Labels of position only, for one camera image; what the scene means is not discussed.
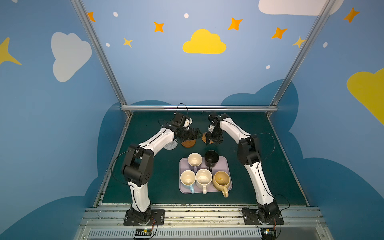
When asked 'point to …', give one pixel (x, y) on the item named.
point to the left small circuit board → (143, 232)
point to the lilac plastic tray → (224, 164)
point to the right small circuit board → (268, 233)
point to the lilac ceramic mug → (195, 160)
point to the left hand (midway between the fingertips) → (195, 134)
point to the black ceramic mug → (211, 158)
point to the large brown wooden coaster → (189, 143)
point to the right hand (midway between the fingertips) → (211, 142)
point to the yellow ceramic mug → (221, 181)
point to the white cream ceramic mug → (203, 179)
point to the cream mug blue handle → (188, 179)
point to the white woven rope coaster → (171, 145)
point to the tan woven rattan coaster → (204, 138)
